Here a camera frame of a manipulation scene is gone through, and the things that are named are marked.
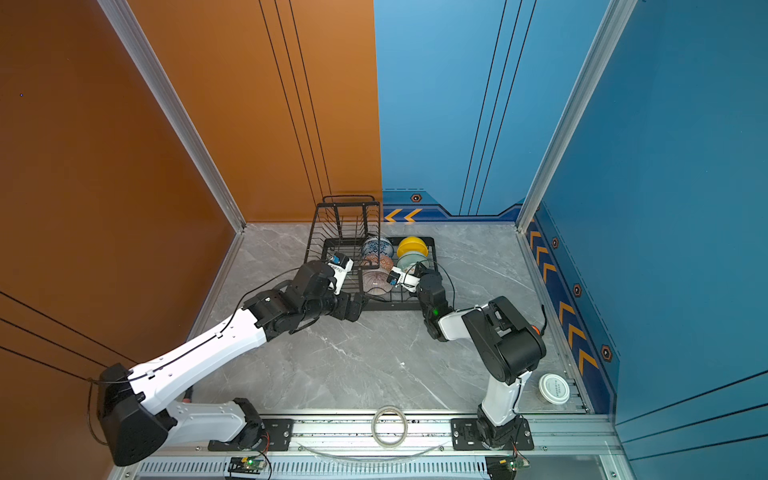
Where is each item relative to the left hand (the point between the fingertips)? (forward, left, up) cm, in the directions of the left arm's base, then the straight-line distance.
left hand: (355, 292), depth 77 cm
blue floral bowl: (+30, -4, -16) cm, 35 cm away
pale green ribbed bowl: (+21, -15, -13) cm, 29 cm away
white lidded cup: (-19, -51, -13) cm, 56 cm away
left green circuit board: (-35, +25, -22) cm, 48 cm away
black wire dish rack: (+26, +7, -1) cm, 27 cm away
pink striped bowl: (+15, -3, -17) cm, 23 cm away
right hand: (+17, -19, -8) cm, 26 cm away
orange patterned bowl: (+8, -6, +4) cm, 10 cm away
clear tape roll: (-28, -6, -20) cm, 35 cm away
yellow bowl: (+27, -16, -11) cm, 33 cm away
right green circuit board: (-35, -37, -21) cm, 55 cm away
